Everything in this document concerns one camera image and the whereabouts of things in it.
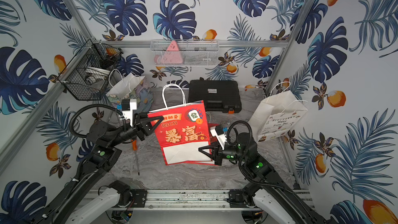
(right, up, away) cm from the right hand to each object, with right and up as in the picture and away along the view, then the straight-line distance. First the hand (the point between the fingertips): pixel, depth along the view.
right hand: (200, 148), depth 64 cm
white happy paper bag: (+37, +13, +12) cm, 41 cm away
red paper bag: (-7, +8, -4) cm, 11 cm away
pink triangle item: (-16, +47, +25) cm, 56 cm away
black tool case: (+17, +25, +52) cm, 60 cm away
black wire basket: (-62, +33, +19) cm, 73 cm away
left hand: (-14, +14, -9) cm, 22 cm away
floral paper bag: (-46, +29, +26) cm, 60 cm away
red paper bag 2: (+3, +10, -5) cm, 12 cm away
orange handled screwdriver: (-38, -7, +26) cm, 46 cm away
